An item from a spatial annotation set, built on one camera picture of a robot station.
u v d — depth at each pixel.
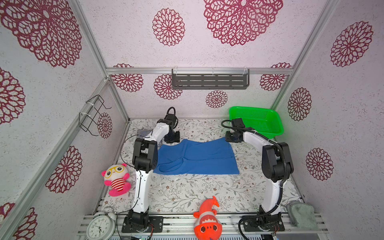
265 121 1.18
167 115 0.89
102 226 0.70
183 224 0.76
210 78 0.93
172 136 0.90
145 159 0.61
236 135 0.76
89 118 0.76
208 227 0.66
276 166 0.54
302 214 0.76
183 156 0.97
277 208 0.61
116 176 0.83
